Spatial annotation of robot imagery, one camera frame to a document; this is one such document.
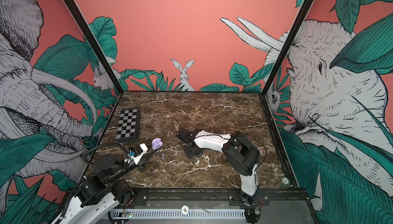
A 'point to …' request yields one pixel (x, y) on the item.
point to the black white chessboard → (128, 127)
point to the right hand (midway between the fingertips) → (191, 152)
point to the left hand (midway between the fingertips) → (156, 145)
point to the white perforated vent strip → (178, 213)
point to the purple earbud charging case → (156, 143)
